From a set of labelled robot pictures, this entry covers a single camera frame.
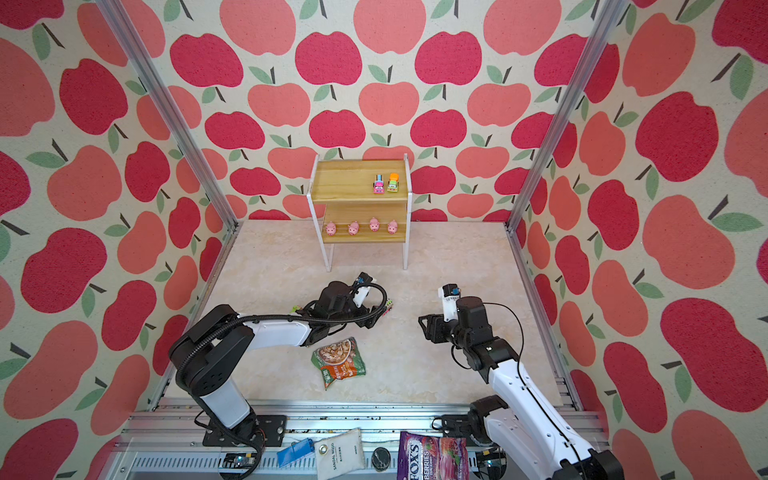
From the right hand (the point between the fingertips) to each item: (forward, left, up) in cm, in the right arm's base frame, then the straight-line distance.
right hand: (434, 317), depth 82 cm
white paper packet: (-33, +22, -10) cm, 41 cm away
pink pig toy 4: (+27, +14, +7) cm, 32 cm away
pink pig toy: (+25, +34, +7) cm, 43 cm away
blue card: (-34, +32, -10) cm, 48 cm away
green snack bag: (-11, +27, -10) cm, 31 cm away
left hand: (+5, +16, -3) cm, 17 cm away
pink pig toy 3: (+29, +21, +6) cm, 36 cm away
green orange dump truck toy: (+3, +44, -9) cm, 45 cm away
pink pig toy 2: (+26, +27, +7) cm, 38 cm away
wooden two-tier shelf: (+23, +23, +20) cm, 39 cm away
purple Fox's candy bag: (-32, 0, -8) cm, 33 cm away
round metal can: (-34, +11, -2) cm, 36 cm away
